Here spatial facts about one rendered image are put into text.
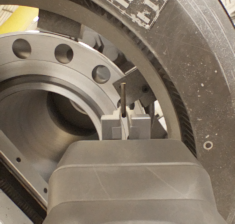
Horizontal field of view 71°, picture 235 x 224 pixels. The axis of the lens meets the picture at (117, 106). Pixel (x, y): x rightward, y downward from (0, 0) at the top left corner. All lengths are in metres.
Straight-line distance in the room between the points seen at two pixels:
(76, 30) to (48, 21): 0.05
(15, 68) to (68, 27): 0.13
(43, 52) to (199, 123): 0.28
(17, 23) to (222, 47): 12.86
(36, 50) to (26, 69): 0.04
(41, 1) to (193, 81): 0.22
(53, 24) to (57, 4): 0.08
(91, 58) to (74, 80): 0.05
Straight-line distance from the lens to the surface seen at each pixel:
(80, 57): 0.33
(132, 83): 0.31
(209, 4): 0.23
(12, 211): 0.32
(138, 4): 0.20
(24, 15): 12.76
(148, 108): 0.46
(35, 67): 0.35
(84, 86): 0.33
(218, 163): 0.26
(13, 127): 0.53
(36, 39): 0.35
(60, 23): 0.34
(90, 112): 0.34
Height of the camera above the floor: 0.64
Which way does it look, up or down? 12 degrees down
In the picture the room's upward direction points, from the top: 37 degrees counter-clockwise
